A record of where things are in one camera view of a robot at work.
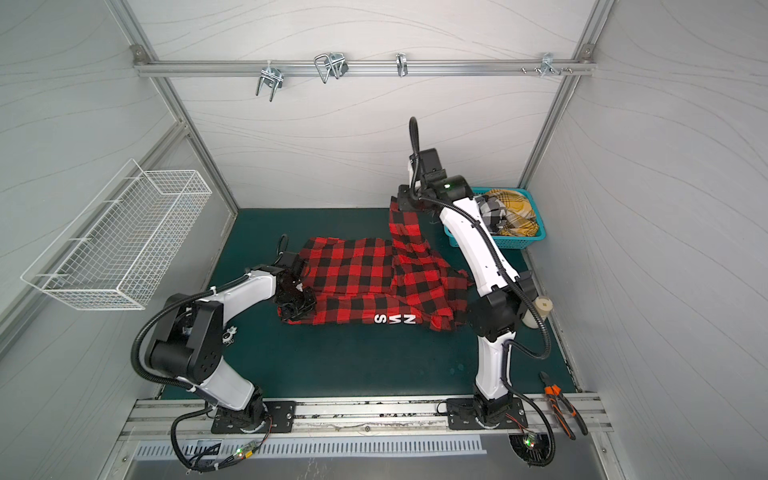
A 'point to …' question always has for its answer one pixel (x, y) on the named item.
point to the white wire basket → (110, 255)
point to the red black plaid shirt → (402, 281)
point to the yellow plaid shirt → (521, 219)
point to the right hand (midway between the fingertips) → (407, 194)
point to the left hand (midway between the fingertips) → (320, 307)
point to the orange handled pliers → (557, 400)
